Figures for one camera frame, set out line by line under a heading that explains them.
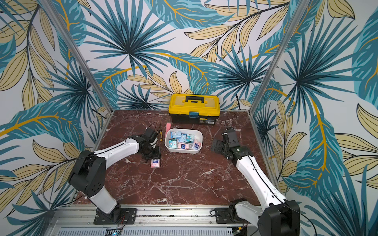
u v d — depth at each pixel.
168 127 1.09
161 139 1.00
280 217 0.38
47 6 0.67
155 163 0.86
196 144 0.96
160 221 0.73
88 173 0.46
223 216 0.73
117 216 0.67
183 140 1.00
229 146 0.61
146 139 0.71
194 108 0.99
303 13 0.70
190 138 1.00
